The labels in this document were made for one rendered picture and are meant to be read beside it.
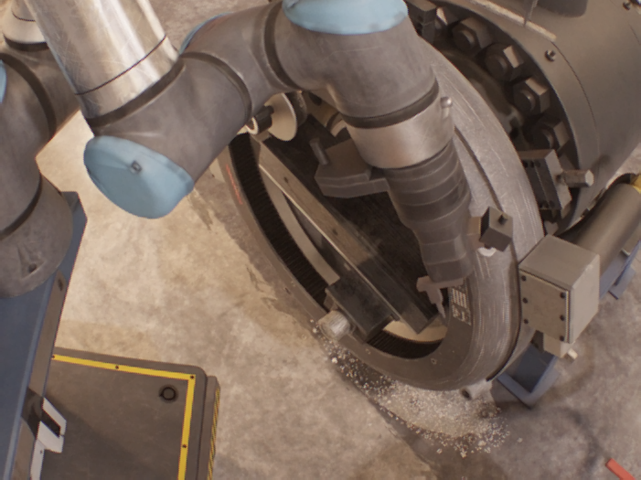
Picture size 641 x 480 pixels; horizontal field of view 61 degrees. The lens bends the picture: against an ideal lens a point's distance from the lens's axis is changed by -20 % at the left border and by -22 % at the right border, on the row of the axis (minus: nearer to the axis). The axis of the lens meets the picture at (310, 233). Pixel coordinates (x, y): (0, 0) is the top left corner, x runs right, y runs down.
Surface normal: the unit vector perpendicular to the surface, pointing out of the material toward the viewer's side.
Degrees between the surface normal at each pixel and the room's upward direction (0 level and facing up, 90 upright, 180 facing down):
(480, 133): 35
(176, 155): 59
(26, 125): 80
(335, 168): 25
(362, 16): 70
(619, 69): 48
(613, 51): 40
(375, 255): 13
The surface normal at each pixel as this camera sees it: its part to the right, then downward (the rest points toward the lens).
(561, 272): -0.29, -0.80
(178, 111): 0.80, 0.11
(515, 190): 0.44, -0.02
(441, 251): -0.35, 0.40
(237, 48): 0.41, -0.40
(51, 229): 0.90, -0.05
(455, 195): 0.52, 0.33
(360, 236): 0.11, -0.48
